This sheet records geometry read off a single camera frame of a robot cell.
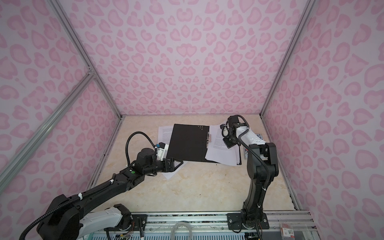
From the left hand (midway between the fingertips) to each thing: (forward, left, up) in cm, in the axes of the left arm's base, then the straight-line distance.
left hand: (179, 161), depth 78 cm
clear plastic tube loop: (-27, -4, -14) cm, 30 cm away
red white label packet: (-31, -49, -13) cm, 59 cm away
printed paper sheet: (+14, -23, -16) cm, 32 cm away
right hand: (+18, -32, -9) cm, 37 cm away
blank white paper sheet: (0, +8, -17) cm, 18 cm away
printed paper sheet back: (+30, +14, -16) cm, 37 cm away
